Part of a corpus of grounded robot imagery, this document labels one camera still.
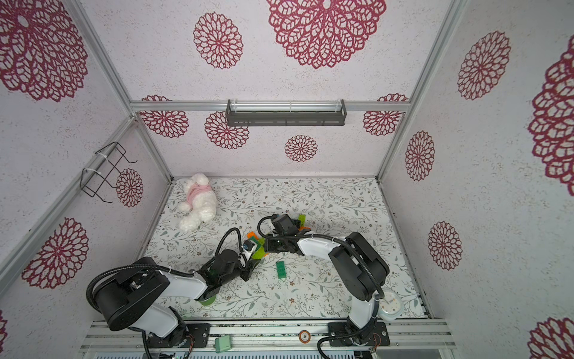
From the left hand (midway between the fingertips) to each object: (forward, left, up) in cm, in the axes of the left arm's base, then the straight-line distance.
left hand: (256, 259), depth 90 cm
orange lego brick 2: (+11, +3, 0) cm, 12 cm away
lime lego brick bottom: (+1, -2, +3) cm, 3 cm away
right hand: (+5, -2, +4) cm, 7 cm away
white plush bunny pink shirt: (+23, +26, +6) cm, 35 cm away
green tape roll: (-17, +15, +2) cm, 23 cm away
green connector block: (-29, +8, +3) cm, 30 cm away
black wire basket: (+13, +51, +33) cm, 62 cm away
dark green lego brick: (-4, -10, 0) cm, 11 cm away
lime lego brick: (+19, -20, +1) cm, 27 cm away
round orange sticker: (-27, -18, 0) cm, 33 cm away
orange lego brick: (+13, -20, +3) cm, 24 cm away
